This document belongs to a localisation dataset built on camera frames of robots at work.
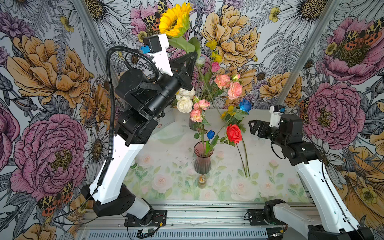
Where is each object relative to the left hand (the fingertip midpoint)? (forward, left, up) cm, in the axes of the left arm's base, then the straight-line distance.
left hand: (196, 60), depth 44 cm
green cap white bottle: (-4, +35, -61) cm, 70 cm away
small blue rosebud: (+1, -7, -36) cm, 37 cm away
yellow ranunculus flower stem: (+7, -32, -64) cm, 72 cm away
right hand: (+3, -28, -35) cm, 45 cm away
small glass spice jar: (-14, -3, -57) cm, 58 cm away
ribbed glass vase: (-2, -4, -48) cm, 49 cm away
